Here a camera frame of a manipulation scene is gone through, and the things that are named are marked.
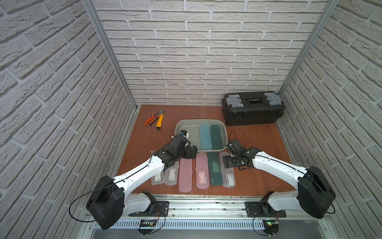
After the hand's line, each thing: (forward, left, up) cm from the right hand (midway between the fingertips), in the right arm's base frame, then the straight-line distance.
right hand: (231, 161), depth 86 cm
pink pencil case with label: (-3, +18, -3) cm, 18 cm away
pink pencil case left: (-5, +28, -4) cm, 29 cm away
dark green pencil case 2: (+20, +6, -3) cm, 21 cm away
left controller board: (-27, +47, -6) cm, 55 cm away
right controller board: (-32, -13, -5) cm, 35 cm away
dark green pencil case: (-4, +10, -4) cm, 11 cm away
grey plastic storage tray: (+30, +22, -3) cm, 38 cm away
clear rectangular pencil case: (-7, +43, -1) cm, 44 cm away
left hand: (+7, +23, +9) cm, 25 cm away
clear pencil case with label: (-7, +3, -2) cm, 8 cm away
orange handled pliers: (+42, +51, -2) cm, 66 cm away
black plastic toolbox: (+31, -13, +13) cm, 36 cm away
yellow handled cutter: (+34, +47, -2) cm, 58 cm away
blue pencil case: (+19, +14, -4) cm, 24 cm away
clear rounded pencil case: (-5, +36, -2) cm, 36 cm away
